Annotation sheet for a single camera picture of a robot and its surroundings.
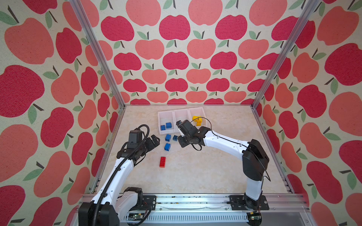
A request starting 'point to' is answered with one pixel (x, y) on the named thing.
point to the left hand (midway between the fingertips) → (155, 144)
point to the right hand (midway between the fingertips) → (182, 141)
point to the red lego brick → (162, 162)
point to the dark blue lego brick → (175, 138)
